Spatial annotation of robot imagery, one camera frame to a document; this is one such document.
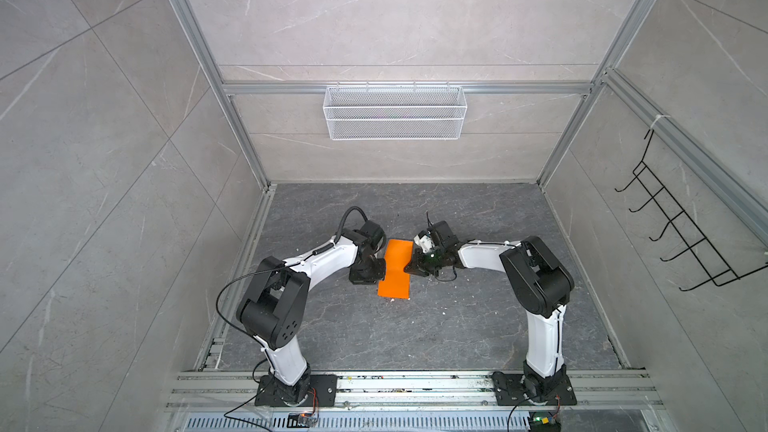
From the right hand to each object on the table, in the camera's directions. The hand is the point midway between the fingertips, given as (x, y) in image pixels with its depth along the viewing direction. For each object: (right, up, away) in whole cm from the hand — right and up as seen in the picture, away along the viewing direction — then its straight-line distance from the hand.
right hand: (405, 268), depth 96 cm
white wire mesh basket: (-3, +52, +4) cm, 53 cm away
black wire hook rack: (+62, +8, -37) cm, 72 cm away
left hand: (-8, -1, -7) cm, 11 cm away
